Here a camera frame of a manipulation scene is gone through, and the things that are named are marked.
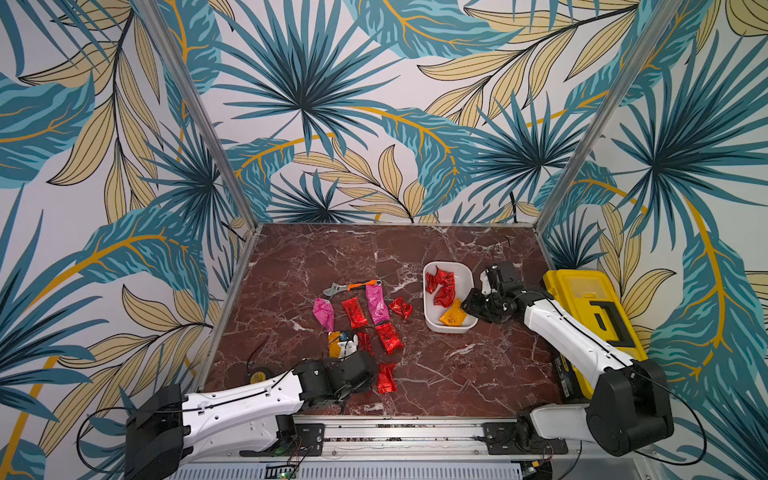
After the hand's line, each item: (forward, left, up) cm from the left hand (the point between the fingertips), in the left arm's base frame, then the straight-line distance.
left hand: (365, 379), depth 79 cm
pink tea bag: (+21, -3, -1) cm, 21 cm away
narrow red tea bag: (+10, +1, -1) cm, 10 cm away
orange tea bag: (+20, -27, -2) cm, 33 cm away
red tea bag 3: (+28, -25, -2) cm, 37 cm away
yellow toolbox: (+18, -61, +12) cm, 64 cm away
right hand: (+19, -28, +6) cm, 35 cm away
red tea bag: (0, -6, -2) cm, 6 cm away
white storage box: (+32, -32, -2) cm, 45 cm away
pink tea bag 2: (+19, +14, -1) cm, 24 cm away
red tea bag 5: (+32, -20, -1) cm, 38 cm away
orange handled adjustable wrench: (+30, +10, -3) cm, 32 cm away
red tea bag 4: (+33, -25, -1) cm, 41 cm away
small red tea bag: (+21, +4, -4) cm, 22 cm away
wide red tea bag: (+13, -6, -2) cm, 14 cm away
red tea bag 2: (+23, -10, -2) cm, 25 cm away
